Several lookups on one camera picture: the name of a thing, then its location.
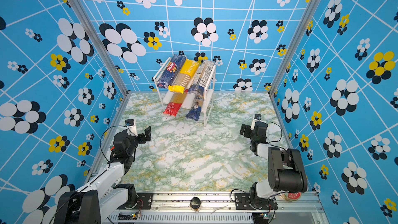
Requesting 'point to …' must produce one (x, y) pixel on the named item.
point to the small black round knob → (195, 202)
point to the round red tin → (292, 196)
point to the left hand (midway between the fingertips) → (142, 126)
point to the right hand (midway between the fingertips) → (252, 125)
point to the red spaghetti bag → (174, 103)
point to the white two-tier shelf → (165, 95)
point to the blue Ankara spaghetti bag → (195, 112)
